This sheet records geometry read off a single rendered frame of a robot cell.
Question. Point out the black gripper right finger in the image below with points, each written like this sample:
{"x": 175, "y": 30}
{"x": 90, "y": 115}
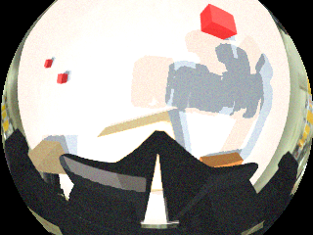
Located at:
{"x": 185, "y": 180}

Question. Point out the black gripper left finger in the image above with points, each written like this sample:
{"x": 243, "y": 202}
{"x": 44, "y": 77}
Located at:
{"x": 131, "y": 178}

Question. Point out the red block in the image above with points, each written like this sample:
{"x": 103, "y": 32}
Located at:
{"x": 215, "y": 21}

